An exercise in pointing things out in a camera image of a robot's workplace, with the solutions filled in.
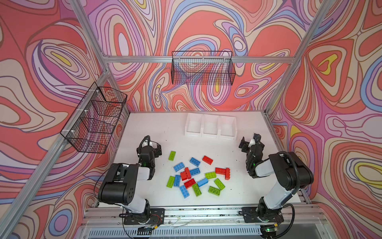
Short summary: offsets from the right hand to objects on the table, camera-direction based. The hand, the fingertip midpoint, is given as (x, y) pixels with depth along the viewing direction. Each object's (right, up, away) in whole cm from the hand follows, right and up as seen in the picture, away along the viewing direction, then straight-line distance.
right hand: (251, 141), depth 95 cm
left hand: (-64, -1, -1) cm, 64 cm away
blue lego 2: (-47, -15, -6) cm, 49 cm away
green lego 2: (-28, -19, -9) cm, 35 cm away
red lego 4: (-40, -23, -10) cm, 47 cm away
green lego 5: (-26, -26, -14) cm, 40 cm away
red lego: (-29, -12, -2) cm, 31 cm away
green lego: (-52, -9, +1) cm, 52 cm away
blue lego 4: (-33, -22, -12) cm, 41 cm away
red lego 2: (-21, -17, -8) cm, 29 cm away
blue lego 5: (-43, -26, -14) cm, 52 cm away
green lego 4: (-36, -25, -14) cm, 46 cm away
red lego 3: (-18, -20, -8) cm, 28 cm away
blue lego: (-37, -13, -4) cm, 39 cm away
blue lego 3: (-47, -22, -11) cm, 53 cm away
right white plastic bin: (-12, +8, +13) cm, 20 cm away
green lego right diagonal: (-23, -24, -11) cm, 35 cm away
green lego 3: (-51, -22, -10) cm, 57 cm away
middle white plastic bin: (-25, +9, +14) cm, 30 cm away
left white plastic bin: (-37, +11, +18) cm, 43 cm away
